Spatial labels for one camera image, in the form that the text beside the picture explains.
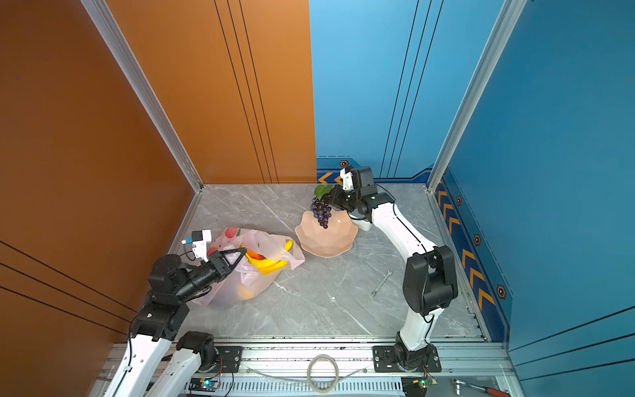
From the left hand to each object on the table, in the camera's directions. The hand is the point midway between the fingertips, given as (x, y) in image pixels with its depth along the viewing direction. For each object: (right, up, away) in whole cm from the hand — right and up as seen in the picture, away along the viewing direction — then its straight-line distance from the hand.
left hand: (248, 248), depth 69 cm
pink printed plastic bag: (-2, -10, +2) cm, 11 cm away
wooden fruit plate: (+27, -1, +31) cm, 41 cm away
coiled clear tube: (+21, -37, +3) cm, 43 cm away
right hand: (+22, +15, +17) cm, 32 cm away
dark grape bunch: (+21, +10, +14) cm, 27 cm away
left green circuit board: (-14, -40, +2) cm, 42 cm away
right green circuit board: (+51, -38, +1) cm, 63 cm away
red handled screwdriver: (+68, -39, -1) cm, 78 cm away
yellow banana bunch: (+1, -9, +17) cm, 19 cm away
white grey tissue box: (+38, +4, +31) cm, 49 cm away
